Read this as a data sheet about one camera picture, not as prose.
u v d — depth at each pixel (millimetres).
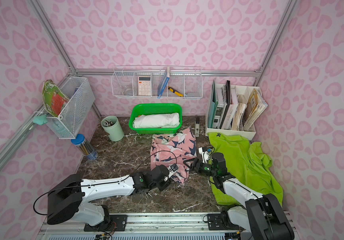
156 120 1034
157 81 991
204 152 788
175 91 977
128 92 930
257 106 906
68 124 720
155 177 630
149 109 1172
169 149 979
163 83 878
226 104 881
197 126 1078
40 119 619
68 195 473
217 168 666
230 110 870
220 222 720
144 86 949
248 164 902
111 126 946
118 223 736
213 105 859
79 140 831
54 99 744
